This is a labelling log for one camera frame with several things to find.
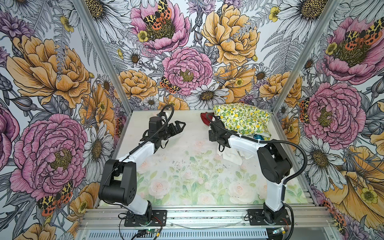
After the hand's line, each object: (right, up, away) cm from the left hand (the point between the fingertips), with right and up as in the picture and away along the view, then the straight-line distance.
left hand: (181, 129), depth 89 cm
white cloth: (+34, -17, +5) cm, 38 cm away
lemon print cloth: (+41, +7, +13) cm, 44 cm away
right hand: (+22, -5, +9) cm, 24 cm away
